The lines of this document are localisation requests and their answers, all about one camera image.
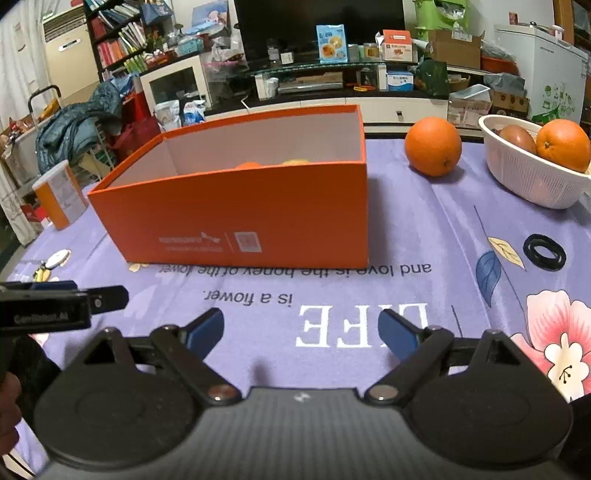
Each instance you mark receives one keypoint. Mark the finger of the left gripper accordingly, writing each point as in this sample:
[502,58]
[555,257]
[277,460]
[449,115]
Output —
[107,299]
[54,285]

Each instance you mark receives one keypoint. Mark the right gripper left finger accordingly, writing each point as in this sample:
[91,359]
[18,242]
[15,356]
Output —
[178,353]

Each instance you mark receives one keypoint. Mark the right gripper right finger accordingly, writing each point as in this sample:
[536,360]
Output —
[424,355]

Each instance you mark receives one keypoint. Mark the small orange kumquat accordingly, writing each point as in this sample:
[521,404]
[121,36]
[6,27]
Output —
[248,165]

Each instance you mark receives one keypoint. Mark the large orange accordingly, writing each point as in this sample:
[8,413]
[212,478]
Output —
[433,147]

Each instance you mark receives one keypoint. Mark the person's left hand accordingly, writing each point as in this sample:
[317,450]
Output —
[10,414]

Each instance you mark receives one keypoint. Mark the orange white canister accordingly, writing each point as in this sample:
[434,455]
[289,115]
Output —
[60,195]

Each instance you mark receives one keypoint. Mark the purple floral tablecloth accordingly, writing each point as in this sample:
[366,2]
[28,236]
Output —
[460,252]

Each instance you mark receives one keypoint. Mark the blue jacket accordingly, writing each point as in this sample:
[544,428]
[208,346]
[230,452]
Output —
[72,130]

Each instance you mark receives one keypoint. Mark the orange cardboard box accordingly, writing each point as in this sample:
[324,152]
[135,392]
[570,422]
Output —
[180,200]

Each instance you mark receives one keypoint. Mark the white plastic basket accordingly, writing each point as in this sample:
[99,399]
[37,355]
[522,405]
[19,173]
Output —
[533,178]

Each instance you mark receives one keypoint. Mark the white air conditioner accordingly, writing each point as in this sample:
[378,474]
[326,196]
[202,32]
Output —
[69,56]

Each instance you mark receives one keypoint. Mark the brown fruit in basket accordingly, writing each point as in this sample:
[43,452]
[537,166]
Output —
[519,137]

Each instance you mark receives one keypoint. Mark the white cabinet glass door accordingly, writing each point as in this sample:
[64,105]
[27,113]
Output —
[184,75]

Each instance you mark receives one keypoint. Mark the orange in basket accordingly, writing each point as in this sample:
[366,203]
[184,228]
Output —
[565,143]

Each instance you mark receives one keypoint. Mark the bookshelf with books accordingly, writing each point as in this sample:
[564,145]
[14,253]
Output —
[119,32]

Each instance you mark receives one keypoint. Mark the brown cardboard box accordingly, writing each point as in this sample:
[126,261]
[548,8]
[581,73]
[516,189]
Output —
[455,48]

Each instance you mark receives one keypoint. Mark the white chest freezer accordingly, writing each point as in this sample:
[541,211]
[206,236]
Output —
[554,71]

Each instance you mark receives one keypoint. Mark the orange white carton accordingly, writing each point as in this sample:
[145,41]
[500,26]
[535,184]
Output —
[397,46]

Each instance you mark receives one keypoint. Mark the blue snack box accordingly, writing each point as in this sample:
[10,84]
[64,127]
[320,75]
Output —
[332,46]

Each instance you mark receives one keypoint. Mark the black television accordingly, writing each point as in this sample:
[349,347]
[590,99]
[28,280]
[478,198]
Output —
[293,26]

